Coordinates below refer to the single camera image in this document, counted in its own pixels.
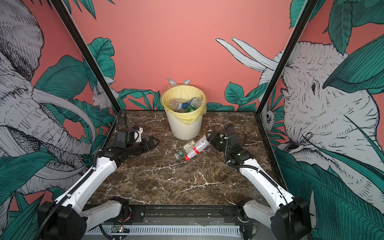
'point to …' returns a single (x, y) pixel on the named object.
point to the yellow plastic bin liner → (187, 92)
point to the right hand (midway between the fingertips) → (204, 133)
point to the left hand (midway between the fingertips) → (154, 141)
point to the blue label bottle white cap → (195, 102)
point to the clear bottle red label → (197, 148)
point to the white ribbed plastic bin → (184, 131)
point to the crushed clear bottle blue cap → (173, 104)
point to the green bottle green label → (190, 108)
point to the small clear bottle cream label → (186, 148)
